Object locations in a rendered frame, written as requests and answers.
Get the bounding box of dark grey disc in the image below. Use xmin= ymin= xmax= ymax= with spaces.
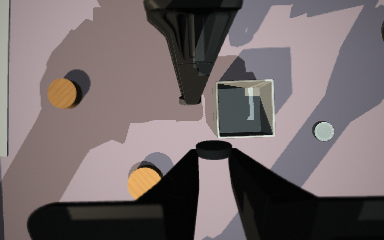
xmin=196 ymin=140 xmax=232 ymax=160
xmin=179 ymin=96 xmax=201 ymax=105

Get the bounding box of dark grey open-top square box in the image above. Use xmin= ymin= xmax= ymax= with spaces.
xmin=213 ymin=79 xmax=275 ymax=139

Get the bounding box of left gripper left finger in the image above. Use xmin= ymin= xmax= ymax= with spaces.
xmin=27 ymin=149 xmax=199 ymax=240

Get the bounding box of pale grey flat disc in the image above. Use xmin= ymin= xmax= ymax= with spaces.
xmin=313 ymin=122 xmax=334 ymax=141

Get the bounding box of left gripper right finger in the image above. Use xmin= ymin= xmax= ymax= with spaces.
xmin=228 ymin=148 xmax=384 ymax=240

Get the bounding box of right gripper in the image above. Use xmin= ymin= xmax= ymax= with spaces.
xmin=143 ymin=0 xmax=243 ymax=104

